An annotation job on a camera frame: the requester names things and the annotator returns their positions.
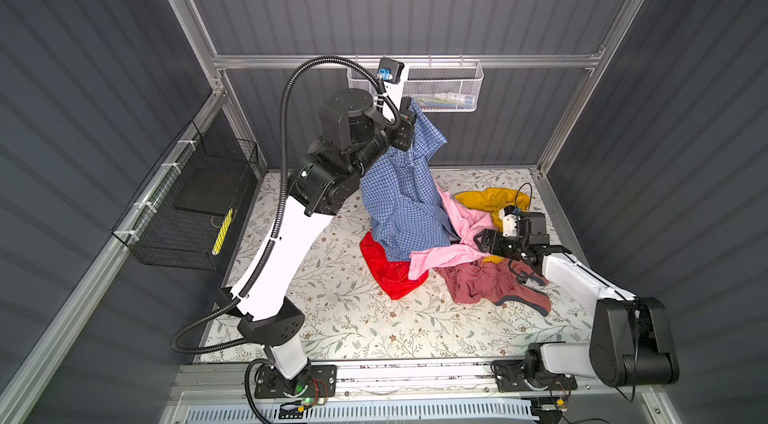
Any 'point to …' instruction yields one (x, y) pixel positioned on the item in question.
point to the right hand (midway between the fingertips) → (490, 241)
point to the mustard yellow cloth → (491, 201)
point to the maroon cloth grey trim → (497, 282)
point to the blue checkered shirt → (403, 207)
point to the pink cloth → (471, 223)
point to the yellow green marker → (222, 231)
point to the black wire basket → (184, 212)
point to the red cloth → (393, 275)
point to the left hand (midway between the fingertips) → (406, 97)
